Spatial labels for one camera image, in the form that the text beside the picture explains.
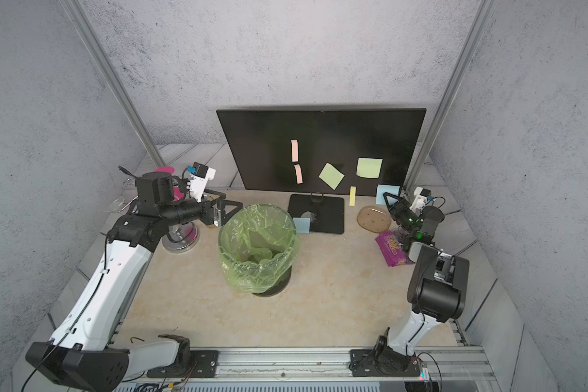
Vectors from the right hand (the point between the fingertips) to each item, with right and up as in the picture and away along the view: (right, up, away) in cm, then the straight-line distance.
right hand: (385, 194), depth 87 cm
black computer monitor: (-21, +21, +27) cm, 40 cm away
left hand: (-48, -2, -19) cm, 51 cm away
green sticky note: (-19, +6, -2) cm, 20 cm away
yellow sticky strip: (-11, 0, +5) cm, 11 cm away
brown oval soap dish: (+3, -10, +22) cm, 24 cm away
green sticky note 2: (-7, +9, -5) cm, 12 cm away
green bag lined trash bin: (-45, -18, +4) cm, 49 cm away
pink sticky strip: (-30, +7, +1) cm, 31 cm away
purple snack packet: (+5, -19, +7) cm, 21 cm away
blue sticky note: (-1, +2, +2) cm, 3 cm away
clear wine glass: (-88, -3, -8) cm, 88 cm away
